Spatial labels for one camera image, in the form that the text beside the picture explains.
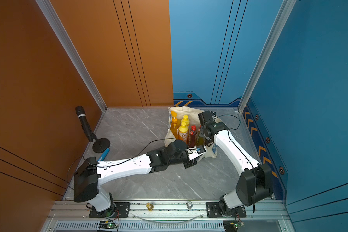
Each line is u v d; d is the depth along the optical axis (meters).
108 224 0.71
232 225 0.70
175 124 0.88
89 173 0.48
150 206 0.71
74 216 0.73
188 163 0.64
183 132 0.83
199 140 0.92
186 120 0.85
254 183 0.40
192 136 0.87
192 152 0.60
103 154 0.92
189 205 0.72
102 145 0.98
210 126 0.58
